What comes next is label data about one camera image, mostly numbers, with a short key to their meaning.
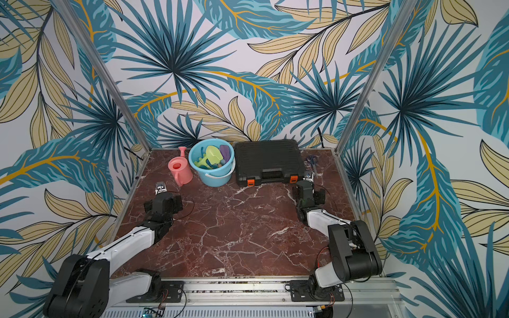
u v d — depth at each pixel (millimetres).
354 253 445
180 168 958
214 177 886
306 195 721
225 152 1005
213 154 1005
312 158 1162
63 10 674
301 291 732
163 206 663
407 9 685
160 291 680
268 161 1053
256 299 738
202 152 1005
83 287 403
